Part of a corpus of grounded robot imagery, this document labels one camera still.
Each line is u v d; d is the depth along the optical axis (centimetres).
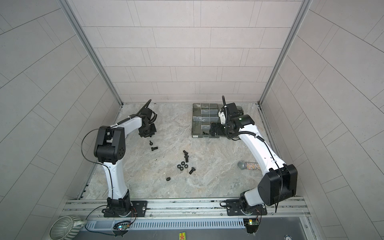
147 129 85
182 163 86
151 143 94
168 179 80
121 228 64
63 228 65
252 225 68
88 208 71
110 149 53
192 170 83
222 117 73
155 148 91
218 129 69
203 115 103
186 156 89
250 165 82
